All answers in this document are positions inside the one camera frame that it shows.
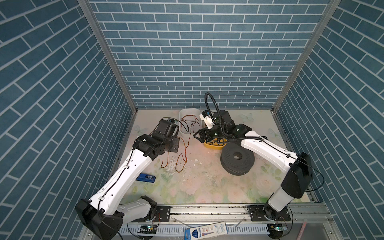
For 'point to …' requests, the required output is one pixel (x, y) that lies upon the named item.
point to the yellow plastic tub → (216, 143)
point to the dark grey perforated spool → (236, 159)
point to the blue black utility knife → (143, 177)
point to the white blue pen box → (206, 232)
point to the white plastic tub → (189, 120)
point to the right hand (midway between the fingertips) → (197, 131)
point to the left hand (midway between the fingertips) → (175, 142)
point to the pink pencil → (302, 229)
